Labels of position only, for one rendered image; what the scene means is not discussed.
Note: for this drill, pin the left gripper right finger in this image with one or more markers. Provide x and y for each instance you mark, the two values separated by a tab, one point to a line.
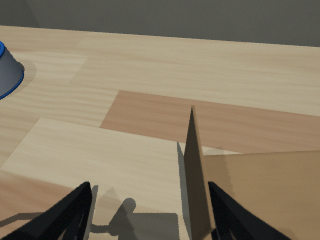
229	214

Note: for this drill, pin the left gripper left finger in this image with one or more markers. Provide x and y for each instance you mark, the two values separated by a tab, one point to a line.
70	213

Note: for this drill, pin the flat brown cardboard box blank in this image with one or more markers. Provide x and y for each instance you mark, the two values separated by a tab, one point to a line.
280	188

